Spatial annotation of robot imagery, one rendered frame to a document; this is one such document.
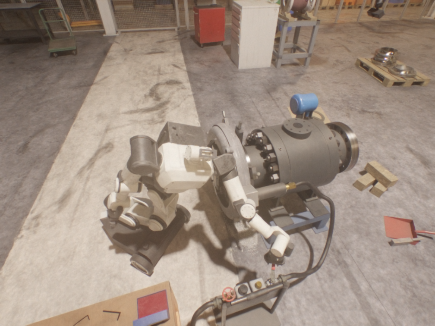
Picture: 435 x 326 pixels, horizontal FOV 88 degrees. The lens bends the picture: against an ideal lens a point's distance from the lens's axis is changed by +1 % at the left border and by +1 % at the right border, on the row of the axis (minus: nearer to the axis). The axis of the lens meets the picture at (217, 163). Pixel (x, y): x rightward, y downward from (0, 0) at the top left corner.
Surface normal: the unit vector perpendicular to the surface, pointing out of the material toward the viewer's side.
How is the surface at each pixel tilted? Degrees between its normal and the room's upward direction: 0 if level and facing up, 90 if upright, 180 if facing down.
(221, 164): 45
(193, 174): 73
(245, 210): 55
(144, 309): 0
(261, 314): 0
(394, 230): 0
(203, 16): 90
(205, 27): 90
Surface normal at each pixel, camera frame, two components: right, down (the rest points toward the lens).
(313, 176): 0.29, 0.51
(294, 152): 0.18, -0.20
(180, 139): 0.52, -0.41
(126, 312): 0.00, -0.73
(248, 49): 0.19, 0.67
